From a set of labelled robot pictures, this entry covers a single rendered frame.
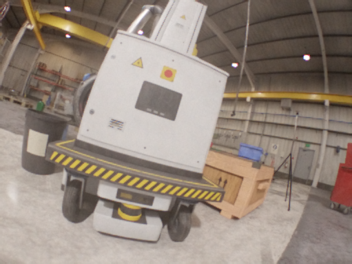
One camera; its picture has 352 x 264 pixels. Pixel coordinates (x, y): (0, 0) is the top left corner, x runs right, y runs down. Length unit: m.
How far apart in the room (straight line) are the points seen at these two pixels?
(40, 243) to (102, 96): 0.59
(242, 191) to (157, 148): 0.76
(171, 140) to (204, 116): 0.18
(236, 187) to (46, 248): 1.16
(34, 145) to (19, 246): 0.62
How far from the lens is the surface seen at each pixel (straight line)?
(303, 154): 11.03
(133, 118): 0.61
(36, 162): 1.08
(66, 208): 0.65
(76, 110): 1.77
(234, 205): 1.21
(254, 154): 1.31
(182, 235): 0.71
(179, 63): 0.69
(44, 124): 1.00
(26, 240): 0.64
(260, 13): 9.84
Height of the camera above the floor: 0.46
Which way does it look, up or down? 3 degrees up
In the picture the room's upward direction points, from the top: 17 degrees clockwise
